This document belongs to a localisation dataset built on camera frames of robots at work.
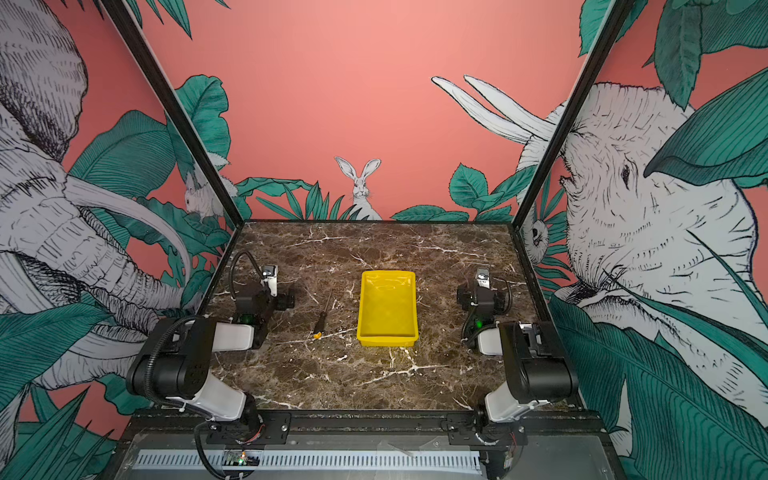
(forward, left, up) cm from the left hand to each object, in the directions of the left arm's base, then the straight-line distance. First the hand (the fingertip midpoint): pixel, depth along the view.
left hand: (276, 277), depth 94 cm
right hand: (-4, -65, +1) cm, 65 cm away
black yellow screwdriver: (-15, -14, -7) cm, 22 cm away
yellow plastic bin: (-10, -36, -8) cm, 38 cm away
